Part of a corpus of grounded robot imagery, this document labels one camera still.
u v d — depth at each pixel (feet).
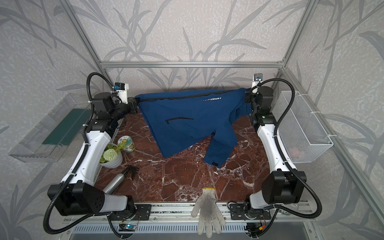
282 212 2.42
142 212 2.41
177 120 2.89
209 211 2.41
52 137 2.10
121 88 2.03
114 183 2.64
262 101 1.76
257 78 2.01
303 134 2.01
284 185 1.35
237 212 2.39
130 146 3.05
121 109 2.07
